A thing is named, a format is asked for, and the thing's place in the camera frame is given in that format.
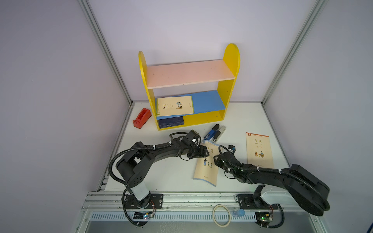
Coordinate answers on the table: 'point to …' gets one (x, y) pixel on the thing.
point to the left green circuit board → (139, 215)
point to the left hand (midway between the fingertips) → (206, 155)
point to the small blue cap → (239, 213)
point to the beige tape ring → (218, 224)
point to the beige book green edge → (168, 106)
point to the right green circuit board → (263, 218)
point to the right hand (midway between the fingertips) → (215, 163)
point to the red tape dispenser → (143, 117)
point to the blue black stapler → (214, 132)
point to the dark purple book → (171, 122)
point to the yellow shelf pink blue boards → (210, 106)
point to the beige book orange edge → (259, 150)
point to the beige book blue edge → (206, 168)
